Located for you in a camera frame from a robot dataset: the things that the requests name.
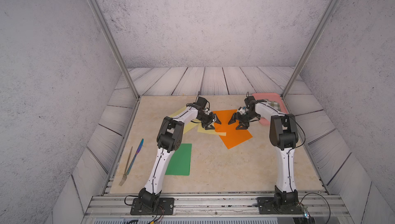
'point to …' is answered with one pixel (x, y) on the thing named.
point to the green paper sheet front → (180, 161)
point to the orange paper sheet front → (233, 137)
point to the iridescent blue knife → (134, 156)
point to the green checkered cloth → (274, 105)
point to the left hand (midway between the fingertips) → (221, 125)
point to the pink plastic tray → (273, 96)
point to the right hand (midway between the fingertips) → (232, 125)
